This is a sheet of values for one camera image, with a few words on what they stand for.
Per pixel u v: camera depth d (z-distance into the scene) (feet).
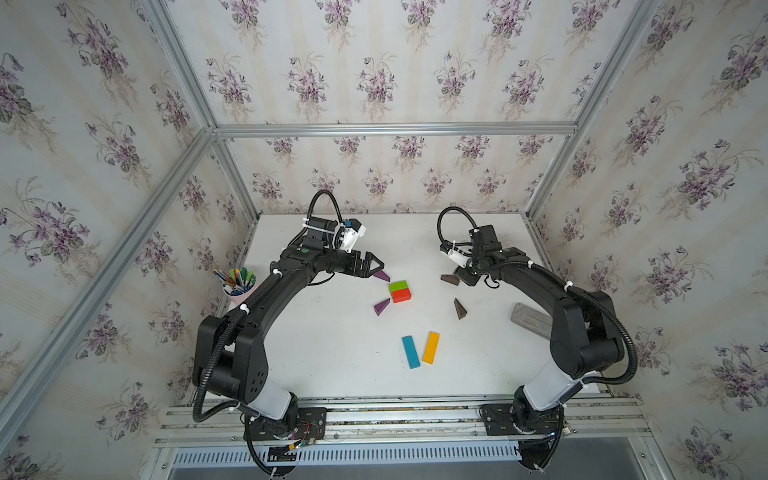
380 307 3.05
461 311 2.98
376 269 2.50
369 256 2.40
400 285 3.23
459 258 2.69
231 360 1.39
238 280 2.89
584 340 1.52
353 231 2.45
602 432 2.42
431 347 2.83
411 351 2.80
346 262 2.40
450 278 3.25
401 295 3.14
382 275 3.30
